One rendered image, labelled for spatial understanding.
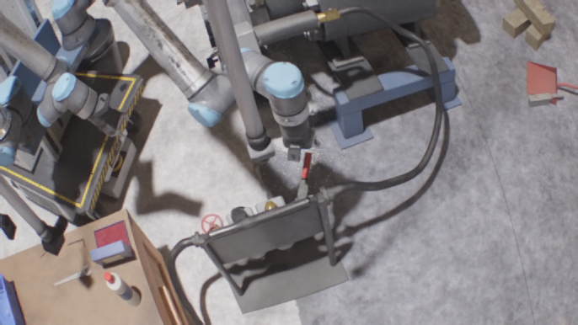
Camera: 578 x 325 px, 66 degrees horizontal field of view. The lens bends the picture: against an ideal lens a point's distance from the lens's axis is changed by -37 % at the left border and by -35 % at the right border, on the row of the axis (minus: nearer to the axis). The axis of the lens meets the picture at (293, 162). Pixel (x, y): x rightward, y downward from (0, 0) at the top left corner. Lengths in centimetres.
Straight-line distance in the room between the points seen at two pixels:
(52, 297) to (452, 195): 174
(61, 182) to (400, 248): 146
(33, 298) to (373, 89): 169
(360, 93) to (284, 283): 73
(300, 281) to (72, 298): 99
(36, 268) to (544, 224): 226
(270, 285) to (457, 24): 161
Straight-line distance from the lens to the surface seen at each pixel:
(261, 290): 234
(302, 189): 196
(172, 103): 285
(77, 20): 220
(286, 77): 158
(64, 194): 247
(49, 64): 175
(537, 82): 294
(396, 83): 242
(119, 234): 205
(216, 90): 160
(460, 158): 255
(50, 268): 219
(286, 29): 191
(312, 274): 234
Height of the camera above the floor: 220
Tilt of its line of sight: 59 degrees down
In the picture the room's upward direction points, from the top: 15 degrees counter-clockwise
